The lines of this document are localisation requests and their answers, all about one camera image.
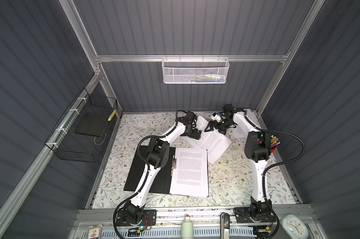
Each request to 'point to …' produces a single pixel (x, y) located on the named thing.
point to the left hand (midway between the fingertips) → (194, 135)
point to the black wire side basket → (80, 136)
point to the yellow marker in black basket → (112, 115)
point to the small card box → (94, 232)
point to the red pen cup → (274, 142)
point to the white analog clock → (294, 226)
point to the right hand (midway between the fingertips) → (211, 133)
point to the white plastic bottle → (187, 227)
